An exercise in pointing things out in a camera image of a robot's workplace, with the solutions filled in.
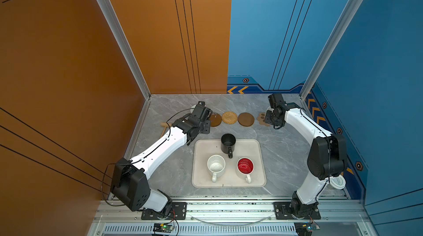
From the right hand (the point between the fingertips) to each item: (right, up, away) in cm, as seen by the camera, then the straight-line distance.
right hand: (270, 120), depth 93 cm
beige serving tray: (-38, -16, -2) cm, 42 cm away
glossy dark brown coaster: (-32, 0, +14) cm, 35 cm away
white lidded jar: (+25, -27, -18) cm, 41 cm away
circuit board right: (+8, -45, -23) cm, 51 cm away
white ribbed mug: (-31, -23, -7) cm, 39 cm away
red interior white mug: (-16, -24, -8) cm, 30 cm away
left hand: (-37, 0, -9) cm, 38 cm away
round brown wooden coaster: (-12, 0, +12) cm, 17 cm away
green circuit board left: (-54, -45, -23) cm, 74 cm away
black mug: (-24, -12, -2) cm, 27 cm away
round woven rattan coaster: (-23, +1, +15) cm, 27 cm away
